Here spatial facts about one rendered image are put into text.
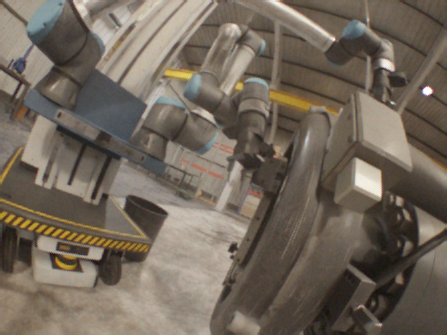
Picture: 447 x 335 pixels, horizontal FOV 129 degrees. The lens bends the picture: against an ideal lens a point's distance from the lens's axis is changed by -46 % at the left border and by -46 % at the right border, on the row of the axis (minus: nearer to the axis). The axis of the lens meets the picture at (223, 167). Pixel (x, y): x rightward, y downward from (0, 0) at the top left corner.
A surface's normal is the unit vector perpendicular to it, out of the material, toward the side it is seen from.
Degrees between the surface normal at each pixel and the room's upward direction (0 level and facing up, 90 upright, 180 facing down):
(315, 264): 89
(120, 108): 90
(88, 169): 90
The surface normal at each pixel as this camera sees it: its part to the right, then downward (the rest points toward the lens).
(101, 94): 0.75, 0.25
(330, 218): -0.07, -0.36
